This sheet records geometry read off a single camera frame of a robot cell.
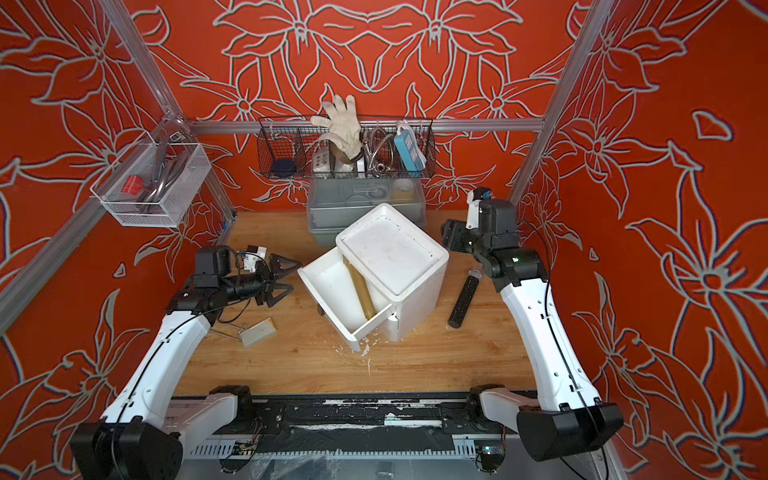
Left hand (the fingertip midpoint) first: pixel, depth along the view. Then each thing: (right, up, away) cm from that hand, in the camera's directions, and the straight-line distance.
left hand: (297, 274), depth 73 cm
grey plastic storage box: (+7, +22, +23) cm, 33 cm away
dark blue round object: (-14, +34, +31) cm, 48 cm away
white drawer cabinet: (+22, +2, +4) cm, 22 cm away
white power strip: (+2, +34, +21) cm, 40 cm away
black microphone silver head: (+48, -11, +21) cm, 53 cm away
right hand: (+38, +12, -1) cm, 40 cm away
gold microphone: (+18, -8, +2) cm, 20 cm away
